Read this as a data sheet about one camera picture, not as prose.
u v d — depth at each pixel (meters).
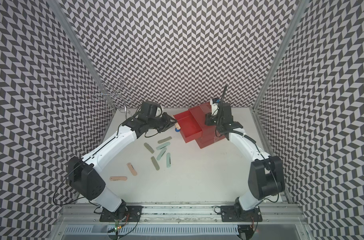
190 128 0.96
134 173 0.88
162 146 0.96
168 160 0.91
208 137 0.86
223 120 0.65
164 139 0.97
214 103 0.74
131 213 0.72
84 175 0.41
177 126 0.79
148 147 0.99
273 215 0.75
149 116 0.62
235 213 0.73
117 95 0.81
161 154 0.94
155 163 0.91
